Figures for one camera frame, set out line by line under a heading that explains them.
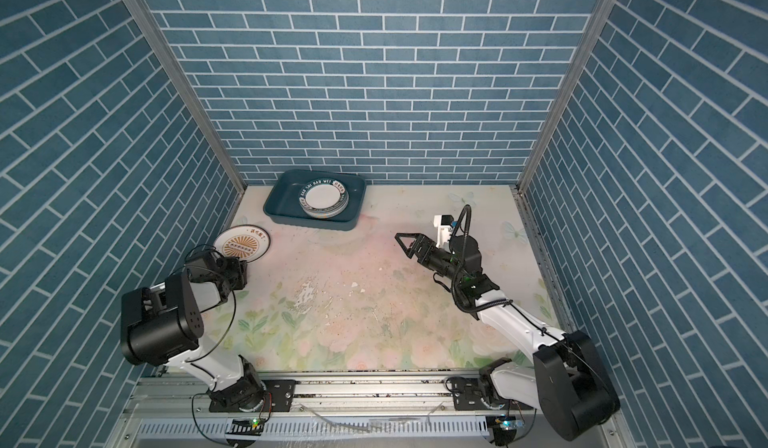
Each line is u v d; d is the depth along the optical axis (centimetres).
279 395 73
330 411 72
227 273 83
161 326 47
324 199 112
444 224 75
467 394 74
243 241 102
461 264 61
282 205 113
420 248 71
